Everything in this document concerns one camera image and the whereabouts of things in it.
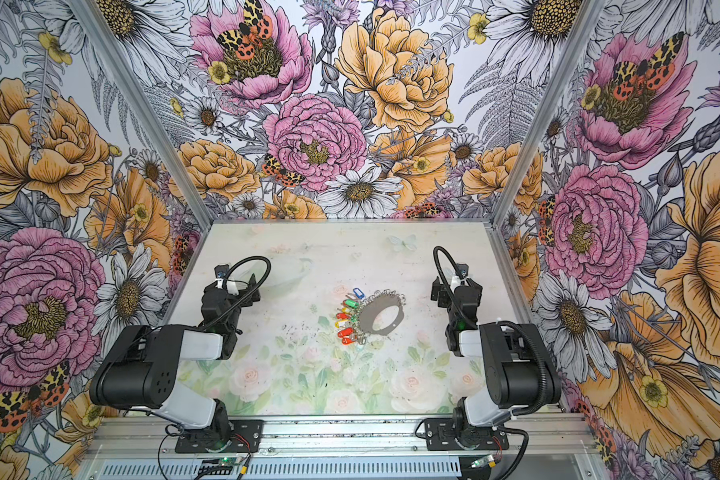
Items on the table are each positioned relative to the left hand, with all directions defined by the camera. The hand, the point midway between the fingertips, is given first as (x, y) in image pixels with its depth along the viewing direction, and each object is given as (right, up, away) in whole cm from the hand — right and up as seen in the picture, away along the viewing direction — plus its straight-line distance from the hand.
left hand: (239, 283), depth 93 cm
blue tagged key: (+36, -4, +9) cm, 37 cm away
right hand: (+66, -1, +1) cm, 66 cm away
